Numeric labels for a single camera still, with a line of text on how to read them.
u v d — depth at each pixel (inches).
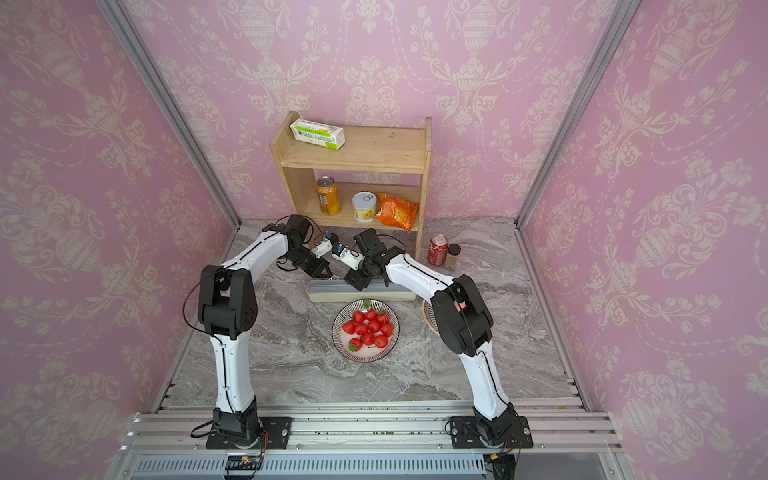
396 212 34.4
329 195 34.4
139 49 29.5
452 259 40.1
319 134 30.6
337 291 37.3
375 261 29.1
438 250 39.3
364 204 35.4
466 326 21.8
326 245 36.1
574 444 28.8
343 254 32.9
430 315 36.8
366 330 35.2
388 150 31.4
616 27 28.1
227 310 22.2
